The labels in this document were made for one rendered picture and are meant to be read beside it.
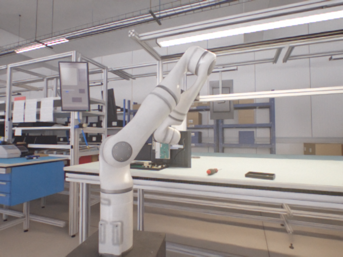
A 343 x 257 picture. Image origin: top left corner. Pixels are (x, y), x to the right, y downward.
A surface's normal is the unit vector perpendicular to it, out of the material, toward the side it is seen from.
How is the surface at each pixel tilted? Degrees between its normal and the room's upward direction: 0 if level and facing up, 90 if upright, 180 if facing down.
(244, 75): 90
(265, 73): 90
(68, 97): 101
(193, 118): 90
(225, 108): 97
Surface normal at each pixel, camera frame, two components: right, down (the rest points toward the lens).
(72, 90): 0.07, 0.15
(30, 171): 0.94, -0.01
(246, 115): -0.35, -0.04
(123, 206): 0.60, -0.04
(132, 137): 0.43, -0.15
